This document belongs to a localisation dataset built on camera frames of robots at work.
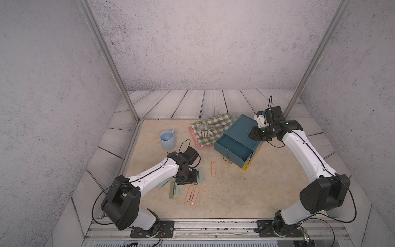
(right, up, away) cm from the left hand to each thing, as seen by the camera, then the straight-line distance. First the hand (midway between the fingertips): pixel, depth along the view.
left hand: (195, 183), depth 81 cm
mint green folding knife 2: (-10, -5, +4) cm, 12 cm away
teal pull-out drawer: (+19, +18, -2) cm, 26 cm away
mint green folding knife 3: (+2, +1, +10) cm, 10 cm away
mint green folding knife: (-10, +10, -27) cm, 30 cm away
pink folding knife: (+10, +5, +12) cm, 17 cm away
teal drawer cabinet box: (+25, +27, +8) cm, 38 cm away
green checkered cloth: (+16, +31, +34) cm, 49 cm away
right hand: (+29, +26, 0) cm, 39 cm away
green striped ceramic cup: (+4, +27, +24) cm, 37 cm away
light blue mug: (-20, +22, +25) cm, 39 cm away
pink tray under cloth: (-1, +20, +26) cm, 33 cm away
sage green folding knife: (-13, -5, +5) cm, 15 cm away
